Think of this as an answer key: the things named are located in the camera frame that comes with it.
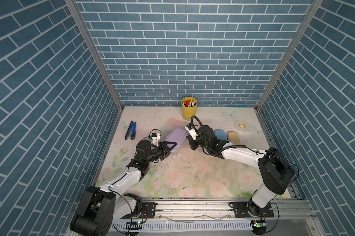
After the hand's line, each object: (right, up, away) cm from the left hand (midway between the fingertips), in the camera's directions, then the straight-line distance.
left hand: (179, 146), depth 78 cm
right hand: (+5, +4, +9) cm, 11 cm away
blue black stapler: (-36, +7, +26) cm, 45 cm away
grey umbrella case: (-1, +6, +5) cm, 8 cm away
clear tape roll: (+46, +10, +31) cm, 56 cm away
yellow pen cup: (+5, +20, +27) cm, 34 cm away
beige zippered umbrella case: (+36, +3, +21) cm, 42 cm away
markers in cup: (+6, +27, +27) cm, 39 cm away
